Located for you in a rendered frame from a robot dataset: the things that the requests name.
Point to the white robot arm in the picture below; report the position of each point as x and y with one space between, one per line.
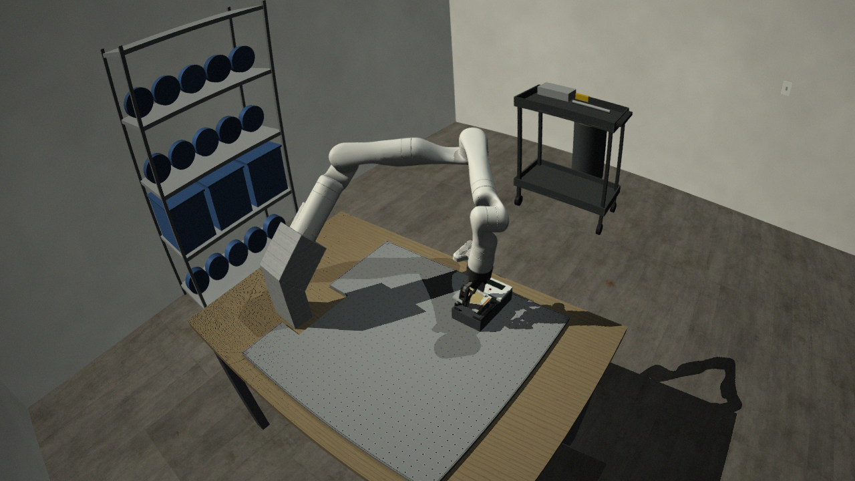
345 159

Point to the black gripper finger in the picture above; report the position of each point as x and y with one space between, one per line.
482 286
464 292

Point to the black dock with white console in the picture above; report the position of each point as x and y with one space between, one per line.
501 294

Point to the grey flat work mat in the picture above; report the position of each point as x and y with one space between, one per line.
391 371

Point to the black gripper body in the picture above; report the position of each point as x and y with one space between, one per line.
473 277

